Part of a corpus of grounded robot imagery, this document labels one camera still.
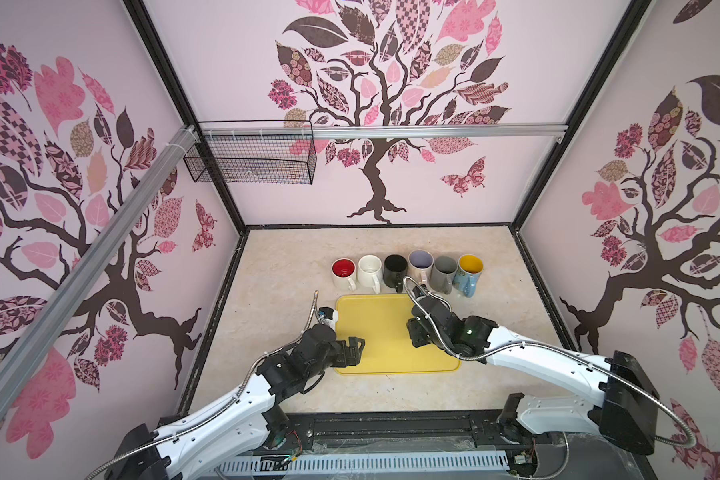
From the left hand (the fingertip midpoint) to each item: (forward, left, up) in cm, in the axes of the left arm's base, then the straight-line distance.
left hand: (351, 348), depth 79 cm
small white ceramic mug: (+30, +4, -6) cm, 31 cm away
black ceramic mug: (+28, -14, -2) cm, 31 cm away
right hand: (+7, -17, +3) cm, 18 cm away
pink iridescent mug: (+27, -22, +2) cm, 34 cm away
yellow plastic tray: (+14, -9, -11) cm, 20 cm away
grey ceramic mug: (+26, -30, +1) cm, 39 cm away
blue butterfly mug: (+23, -36, +2) cm, 43 cm away
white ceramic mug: (+28, -5, -2) cm, 28 cm away
